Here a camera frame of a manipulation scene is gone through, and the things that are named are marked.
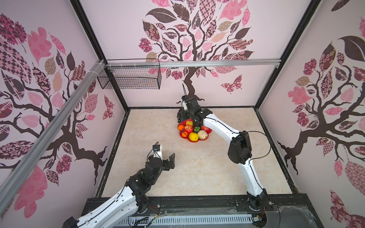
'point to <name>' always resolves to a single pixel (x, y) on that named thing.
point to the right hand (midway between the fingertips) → (182, 109)
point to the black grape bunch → (179, 115)
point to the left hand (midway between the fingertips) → (167, 157)
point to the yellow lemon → (193, 137)
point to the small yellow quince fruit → (189, 122)
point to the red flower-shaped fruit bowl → (196, 129)
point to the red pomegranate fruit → (188, 128)
